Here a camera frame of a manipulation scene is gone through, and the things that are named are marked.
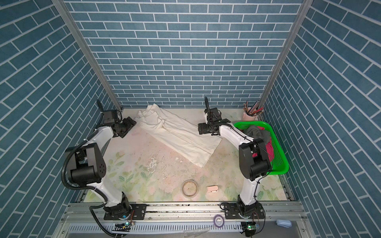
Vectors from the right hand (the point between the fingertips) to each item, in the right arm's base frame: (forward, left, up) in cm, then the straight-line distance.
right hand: (203, 126), depth 96 cm
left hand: (-3, +45, +2) cm, 46 cm away
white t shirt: (-1, +16, -11) cm, 19 cm away
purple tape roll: (-49, -8, -11) cm, 51 cm away
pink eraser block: (-36, -7, -9) cm, 37 cm away
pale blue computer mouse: (-48, -42, -11) cm, 65 cm away
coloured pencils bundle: (+18, -36, 0) cm, 40 cm away
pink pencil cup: (+13, -30, -3) cm, 33 cm away
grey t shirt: (-3, -33, +1) cm, 33 cm away
